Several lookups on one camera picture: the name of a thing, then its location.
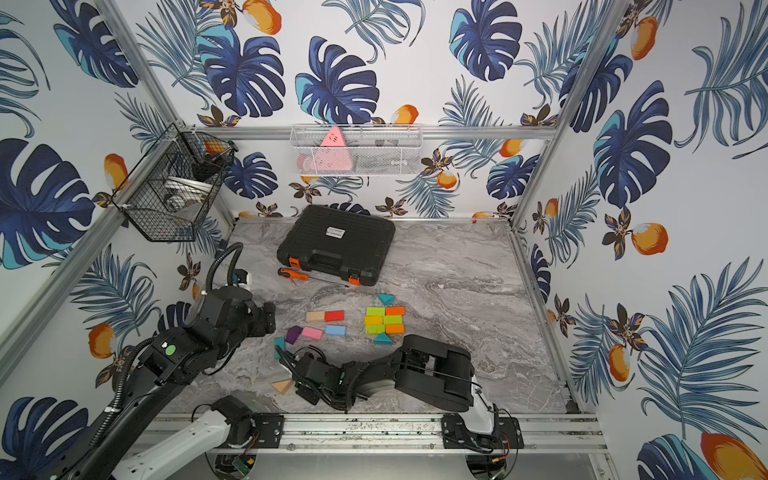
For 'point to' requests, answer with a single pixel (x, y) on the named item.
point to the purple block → (293, 333)
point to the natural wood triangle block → (282, 386)
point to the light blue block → (336, 330)
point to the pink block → (313, 333)
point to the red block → (334, 316)
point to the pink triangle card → (334, 154)
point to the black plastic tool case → (340, 242)
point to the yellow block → (373, 320)
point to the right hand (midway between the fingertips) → (303, 376)
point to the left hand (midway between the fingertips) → (258, 304)
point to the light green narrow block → (393, 320)
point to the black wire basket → (173, 184)
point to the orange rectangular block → (395, 329)
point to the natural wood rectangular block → (315, 316)
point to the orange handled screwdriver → (288, 273)
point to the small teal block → (382, 340)
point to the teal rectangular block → (281, 342)
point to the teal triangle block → (386, 298)
